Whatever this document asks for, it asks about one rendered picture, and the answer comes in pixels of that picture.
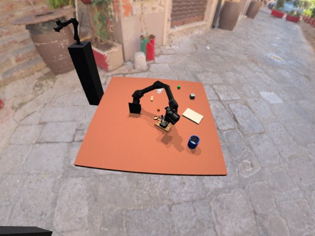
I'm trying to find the blue cup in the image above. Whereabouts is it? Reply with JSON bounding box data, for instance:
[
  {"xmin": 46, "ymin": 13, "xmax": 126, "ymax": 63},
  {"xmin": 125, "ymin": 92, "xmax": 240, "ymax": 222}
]
[{"xmin": 188, "ymin": 135, "xmax": 200, "ymax": 149}]

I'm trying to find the cream flat slab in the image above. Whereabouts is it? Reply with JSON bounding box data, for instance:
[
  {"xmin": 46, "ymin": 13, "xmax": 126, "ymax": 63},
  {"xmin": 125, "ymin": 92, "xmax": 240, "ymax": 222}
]
[{"xmin": 182, "ymin": 108, "xmax": 204, "ymax": 124}]

